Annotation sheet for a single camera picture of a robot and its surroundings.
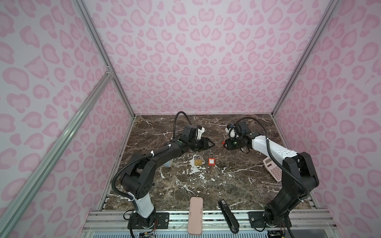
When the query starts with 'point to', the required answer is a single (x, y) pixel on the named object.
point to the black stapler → (229, 216)
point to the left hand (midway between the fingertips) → (214, 143)
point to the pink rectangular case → (195, 215)
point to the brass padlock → (198, 160)
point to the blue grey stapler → (167, 164)
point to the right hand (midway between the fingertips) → (227, 143)
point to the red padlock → (212, 160)
